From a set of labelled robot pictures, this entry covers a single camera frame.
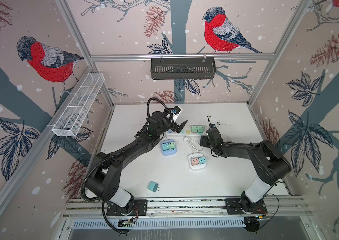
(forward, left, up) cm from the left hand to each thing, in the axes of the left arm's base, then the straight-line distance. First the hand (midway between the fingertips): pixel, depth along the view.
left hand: (180, 113), depth 79 cm
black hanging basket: (+41, -4, +3) cm, 41 cm away
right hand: (-1, -18, -25) cm, 31 cm away
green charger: (+4, -10, -21) cm, 23 cm away
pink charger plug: (-19, -8, -19) cm, 28 cm away
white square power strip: (-13, -10, -25) cm, 30 cm away
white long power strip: (+5, -5, -24) cm, 25 cm away
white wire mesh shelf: (+3, +55, +4) cm, 55 cm away
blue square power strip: (-10, +7, -26) cm, 28 cm away
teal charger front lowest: (-30, +15, -25) cm, 42 cm away
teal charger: (-9, +9, -20) cm, 24 cm away
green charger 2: (-8, +5, -20) cm, 22 cm away
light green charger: (+4, -15, -20) cm, 25 cm away
